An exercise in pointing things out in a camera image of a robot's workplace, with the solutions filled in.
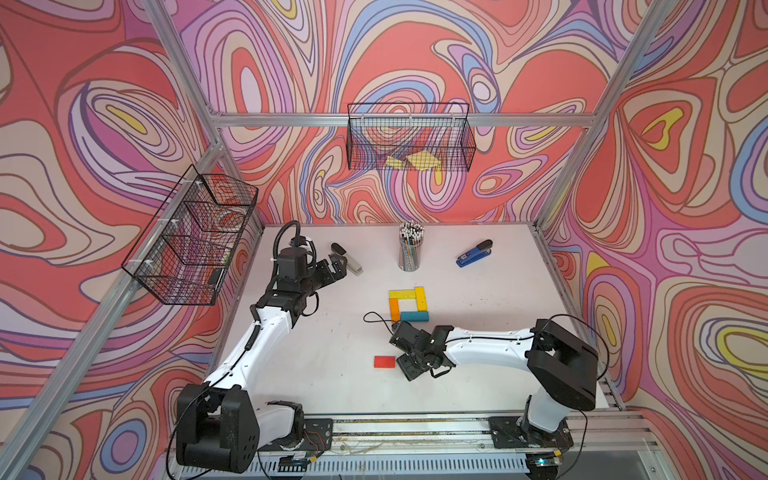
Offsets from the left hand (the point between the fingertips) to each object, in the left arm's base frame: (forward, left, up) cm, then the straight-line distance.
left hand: (338, 264), depth 83 cm
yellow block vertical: (-1, -26, -20) cm, 33 cm away
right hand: (-22, -22, -22) cm, 38 cm away
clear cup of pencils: (+13, -22, -2) cm, 26 cm away
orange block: (-3, -16, -20) cm, 26 cm away
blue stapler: (+18, -46, -17) cm, 52 cm away
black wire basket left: (-4, +37, +8) cm, 38 cm away
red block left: (-20, -13, -19) cm, 31 cm away
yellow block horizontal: (+2, -19, -19) cm, 27 cm away
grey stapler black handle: (+20, +4, -16) cm, 26 cm away
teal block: (-4, -23, -22) cm, 32 cm away
